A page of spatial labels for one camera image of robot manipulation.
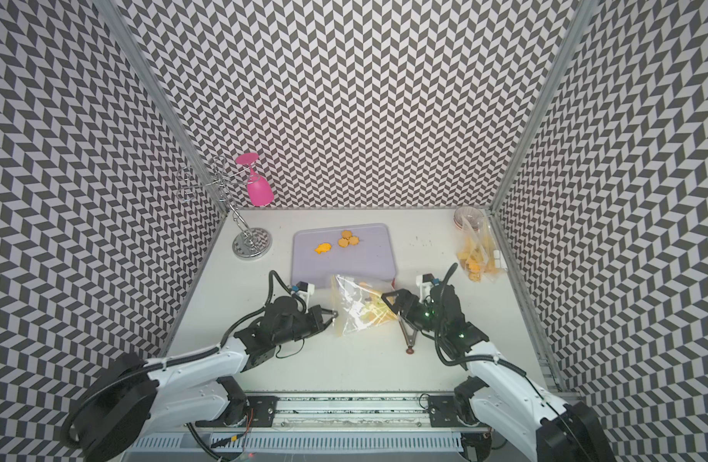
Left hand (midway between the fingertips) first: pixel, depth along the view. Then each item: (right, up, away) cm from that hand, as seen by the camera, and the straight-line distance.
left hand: (338, 316), depth 81 cm
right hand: (+14, +3, -1) cm, 14 cm away
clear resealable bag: (+48, +15, +8) cm, 51 cm away
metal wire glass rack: (-36, +20, +24) cm, 48 cm away
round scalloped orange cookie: (-1, +20, +27) cm, 34 cm away
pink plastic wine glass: (-29, +39, +16) cm, 51 cm away
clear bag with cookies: (+6, +2, +2) cm, 6 cm away
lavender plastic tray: (+9, +16, +24) cm, 31 cm away
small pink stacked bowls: (+47, +30, +27) cm, 62 cm away
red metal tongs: (+21, -10, +3) cm, 24 cm away
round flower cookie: (0, +23, +28) cm, 37 cm away
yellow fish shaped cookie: (-8, +18, +24) cm, 31 cm away
